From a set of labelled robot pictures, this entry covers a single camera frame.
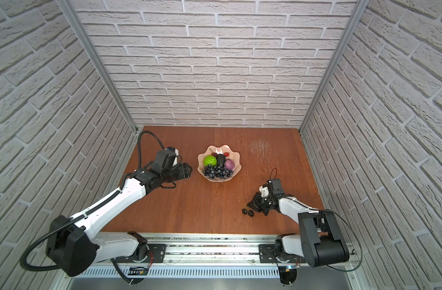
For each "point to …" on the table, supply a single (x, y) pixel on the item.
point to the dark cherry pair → (250, 213)
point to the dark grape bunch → (219, 171)
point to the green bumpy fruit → (209, 160)
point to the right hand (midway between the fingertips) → (248, 203)
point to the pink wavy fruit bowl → (221, 149)
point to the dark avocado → (221, 159)
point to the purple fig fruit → (229, 164)
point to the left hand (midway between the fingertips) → (188, 167)
